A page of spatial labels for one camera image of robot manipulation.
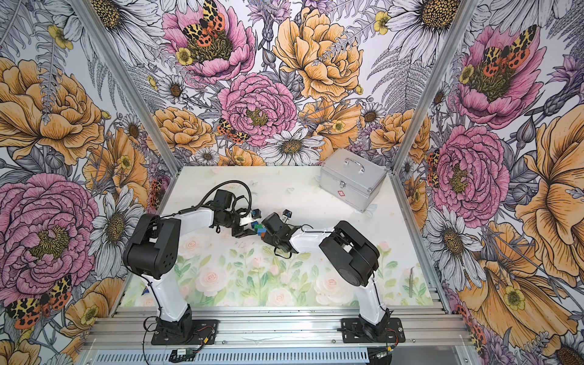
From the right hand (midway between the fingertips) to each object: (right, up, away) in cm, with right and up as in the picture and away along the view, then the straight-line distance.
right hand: (269, 241), depth 95 cm
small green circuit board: (-25, -31, -23) cm, 45 cm away
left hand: (-8, +5, +2) cm, 10 cm away
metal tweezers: (+53, -13, -10) cm, 56 cm away
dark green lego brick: (-6, +6, +1) cm, 8 cm away
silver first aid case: (+35, +26, +2) cm, 43 cm away
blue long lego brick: (-4, +4, +1) cm, 6 cm away
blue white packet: (-42, -14, -14) cm, 46 cm away
